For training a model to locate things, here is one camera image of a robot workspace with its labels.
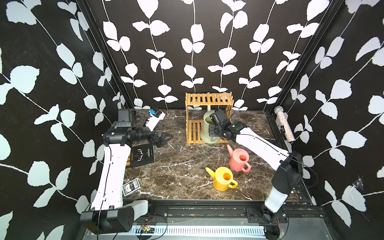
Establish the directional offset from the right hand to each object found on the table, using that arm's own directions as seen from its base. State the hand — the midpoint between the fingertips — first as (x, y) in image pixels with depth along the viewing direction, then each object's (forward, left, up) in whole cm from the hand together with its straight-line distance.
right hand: (210, 126), depth 85 cm
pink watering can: (-16, -16, -10) cm, 25 cm away
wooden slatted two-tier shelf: (+15, +10, -19) cm, 26 cm away
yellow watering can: (-27, -5, -9) cm, 29 cm away
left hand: (-11, +23, +12) cm, 28 cm away
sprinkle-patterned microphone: (-3, -44, -1) cm, 44 cm away
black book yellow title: (-10, +44, -18) cm, 49 cm away
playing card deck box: (-29, +45, -19) cm, 56 cm away
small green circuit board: (-48, +31, -22) cm, 61 cm away
